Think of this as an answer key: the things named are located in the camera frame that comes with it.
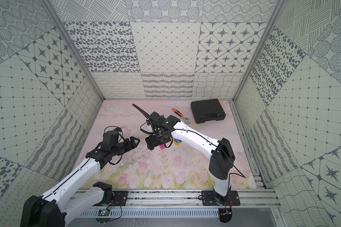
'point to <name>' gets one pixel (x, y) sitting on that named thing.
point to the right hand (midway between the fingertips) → (156, 145)
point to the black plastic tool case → (207, 110)
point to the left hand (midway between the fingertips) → (138, 143)
